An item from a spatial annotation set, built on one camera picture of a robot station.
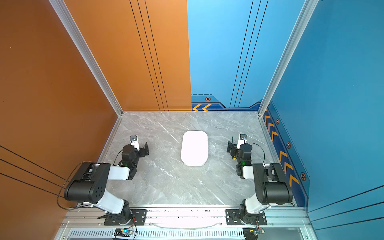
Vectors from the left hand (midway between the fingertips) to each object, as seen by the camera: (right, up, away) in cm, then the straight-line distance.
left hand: (138, 142), depth 94 cm
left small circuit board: (+3, -40, -23) cm, 47 cm away
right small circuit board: (+63, -40, -24) cm, 78 cm away
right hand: (+62, 0, 0) cm, 62 cm away
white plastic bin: (+35, -3, -2) cm, 36 cm away
